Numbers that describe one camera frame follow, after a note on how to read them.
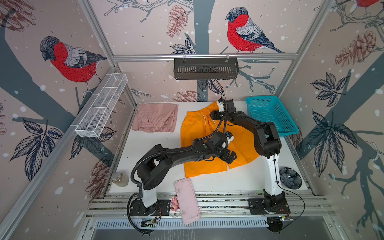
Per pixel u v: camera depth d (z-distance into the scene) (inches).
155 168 18.1
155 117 42.4
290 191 25.7
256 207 28.6
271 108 46.4
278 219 27.5
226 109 33.6
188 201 29.4
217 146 26.1
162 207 28.9
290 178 32.1
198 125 40.8
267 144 23.3
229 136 29.9
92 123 28.0
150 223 28.0
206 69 41.1
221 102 37.4
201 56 35.4
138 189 20.8
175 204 28.6
